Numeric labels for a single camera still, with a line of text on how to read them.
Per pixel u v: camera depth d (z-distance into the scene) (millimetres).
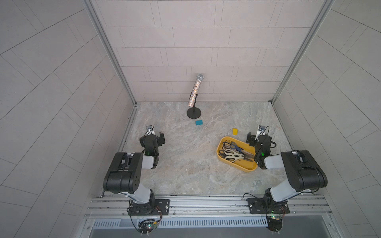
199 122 1051
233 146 886
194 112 1084
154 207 674
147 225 653
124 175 436
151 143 702
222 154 874
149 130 771
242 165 843
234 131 991
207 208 724
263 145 695
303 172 451
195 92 937
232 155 851
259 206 709
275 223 691
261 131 772
